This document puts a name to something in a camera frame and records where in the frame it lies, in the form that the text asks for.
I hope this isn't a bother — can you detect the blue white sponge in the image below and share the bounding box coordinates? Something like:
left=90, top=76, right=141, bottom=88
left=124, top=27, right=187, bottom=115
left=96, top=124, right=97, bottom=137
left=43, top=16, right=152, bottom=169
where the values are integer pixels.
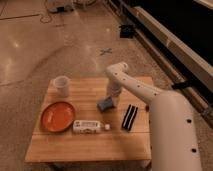
left=97, top=97, right=114, bottom=112

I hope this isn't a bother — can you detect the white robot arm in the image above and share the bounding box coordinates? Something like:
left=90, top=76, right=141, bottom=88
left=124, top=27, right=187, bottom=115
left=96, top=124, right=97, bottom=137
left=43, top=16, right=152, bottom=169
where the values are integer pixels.
left=105, top=62, right=202, bottom=171

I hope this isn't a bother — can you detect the black white striped block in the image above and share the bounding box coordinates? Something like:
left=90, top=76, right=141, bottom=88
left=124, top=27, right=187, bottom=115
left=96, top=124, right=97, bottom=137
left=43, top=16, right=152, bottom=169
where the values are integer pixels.
left=121, top=105, right=138, bottom=131

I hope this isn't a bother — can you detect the wooden table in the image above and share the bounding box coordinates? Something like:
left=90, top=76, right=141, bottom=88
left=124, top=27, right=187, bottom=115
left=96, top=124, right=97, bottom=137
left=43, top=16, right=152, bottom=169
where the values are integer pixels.
left=25, top=78, right=151, bottom=163

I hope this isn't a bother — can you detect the white plastic bottle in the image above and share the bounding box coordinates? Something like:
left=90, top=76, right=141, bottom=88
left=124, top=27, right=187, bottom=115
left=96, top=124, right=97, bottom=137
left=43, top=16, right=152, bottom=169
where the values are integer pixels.
left=73, top=120, right=110, bottom=134

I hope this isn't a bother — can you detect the white plastic cup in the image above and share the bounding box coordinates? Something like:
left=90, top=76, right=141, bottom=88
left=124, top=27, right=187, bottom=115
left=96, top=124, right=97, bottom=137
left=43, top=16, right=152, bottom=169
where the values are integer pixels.
left=53, top=76, right=70, bottom=97

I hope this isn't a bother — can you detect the orange plate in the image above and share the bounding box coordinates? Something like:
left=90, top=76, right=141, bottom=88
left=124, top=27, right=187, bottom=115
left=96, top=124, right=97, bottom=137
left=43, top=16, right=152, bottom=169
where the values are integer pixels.
left=40, top=101, right=75, bottom=132

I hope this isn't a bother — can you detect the black box on floor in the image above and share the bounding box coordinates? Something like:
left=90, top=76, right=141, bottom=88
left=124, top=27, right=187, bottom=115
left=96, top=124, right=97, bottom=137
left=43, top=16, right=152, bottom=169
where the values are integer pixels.
left=120, top=25, right=134, bottom=38

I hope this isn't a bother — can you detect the floor cable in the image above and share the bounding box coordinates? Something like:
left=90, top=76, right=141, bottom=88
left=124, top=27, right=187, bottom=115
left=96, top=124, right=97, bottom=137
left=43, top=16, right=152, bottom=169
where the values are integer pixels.
left=39, top=0, right=54, bottom=24

